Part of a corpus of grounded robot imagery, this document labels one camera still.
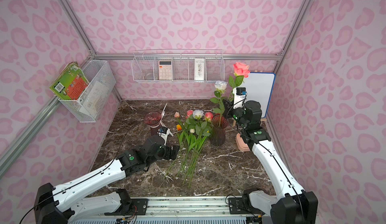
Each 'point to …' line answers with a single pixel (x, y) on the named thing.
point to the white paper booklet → (93, 105)
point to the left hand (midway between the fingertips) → (173, 143)
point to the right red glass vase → (219, 123)
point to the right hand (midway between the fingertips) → (222, 99)
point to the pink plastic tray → (241, 145)
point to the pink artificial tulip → (177, 114)
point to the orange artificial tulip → (179, 127)
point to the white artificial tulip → (192, 130)
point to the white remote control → (199, 69)
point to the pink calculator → (165, 70)
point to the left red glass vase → (153, 118)
